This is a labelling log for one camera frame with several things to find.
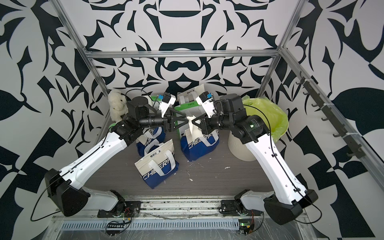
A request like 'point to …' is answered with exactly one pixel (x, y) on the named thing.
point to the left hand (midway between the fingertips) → (185, 115)
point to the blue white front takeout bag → (159, 163)
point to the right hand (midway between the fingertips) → (193, 119)
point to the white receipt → (195, 130)
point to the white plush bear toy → (117, 102)
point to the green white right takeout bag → (189, 109)
